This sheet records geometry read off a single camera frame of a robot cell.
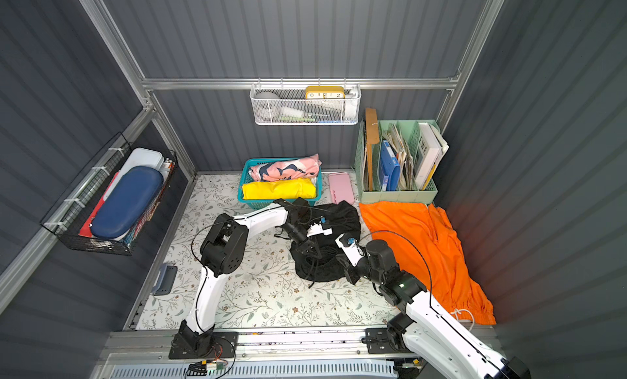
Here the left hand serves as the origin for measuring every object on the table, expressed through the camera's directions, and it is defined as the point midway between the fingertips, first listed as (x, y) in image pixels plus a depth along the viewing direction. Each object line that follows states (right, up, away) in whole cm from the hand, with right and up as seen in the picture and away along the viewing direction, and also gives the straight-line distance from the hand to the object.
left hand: (320, 259), depth 89 cm
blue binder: (+28, +36, +8) cm, 46 cm away
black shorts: (+10, +14, +10) cm, 20 cm away
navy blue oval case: (-54, +22, -22) cm, 62 cm away
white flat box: (-58, +36, -10) cm, 69 cm away
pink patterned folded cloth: (-5, +36, +14) cm, 39 cm away
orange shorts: (+41, +3, +4) cm, 42 cm away
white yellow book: (+43, +42, +5) cm, 60 cm away
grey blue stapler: (-54, -6, -6) cm, 54 cm away
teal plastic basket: (-28, +20, +13) cm, 37 cm away
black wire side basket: (-64, +18, -28) cm, 72 cm away
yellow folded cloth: (-13, +26, +13) cm, 32 cm away
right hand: (+8, +5, -11) cm, 15 cm away
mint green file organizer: (+34, +49, +11) cm, 61 cm away
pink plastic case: (+10, +27, +23) cm, 37 cm away
